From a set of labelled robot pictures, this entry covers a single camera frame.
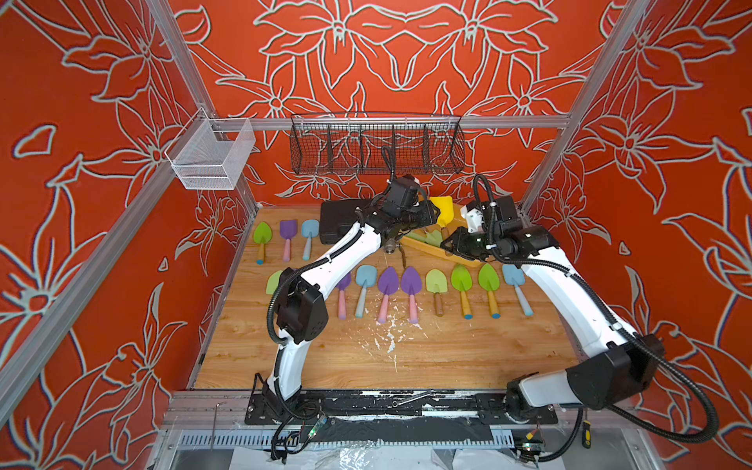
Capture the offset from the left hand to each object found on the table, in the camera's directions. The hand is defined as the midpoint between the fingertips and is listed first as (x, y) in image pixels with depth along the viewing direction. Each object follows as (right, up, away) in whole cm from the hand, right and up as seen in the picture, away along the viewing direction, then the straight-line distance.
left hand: (437, 208), depth 80 cm
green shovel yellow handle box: (-62, -8, +30) cm, 69 cm away
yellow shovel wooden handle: (+2, +1, 0) cm, 2 cm away
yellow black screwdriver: (+34, -56, -11) cm, 66 cm away
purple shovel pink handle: (-13, -24, +17) cm, 32 cm away
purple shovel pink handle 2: (-5, -24, +17) cm, 30 cm away
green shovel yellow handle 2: (+21, -22, +16) cm, 35 cm away
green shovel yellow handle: (+12, -23, +18) cm, 31 cm away
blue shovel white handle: (-21, -22, +17) cm, 35 cm away
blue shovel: (-44, -5, +34) cm, 56 cm away
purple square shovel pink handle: (-28, -27, +13) cm, 41 cm away
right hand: (+1, -9, -4) cm, 10 cm away
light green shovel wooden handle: (+3, -23, +17) cm, 29 cm away
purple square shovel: (-52, -6, +32) cm, 61 cm away
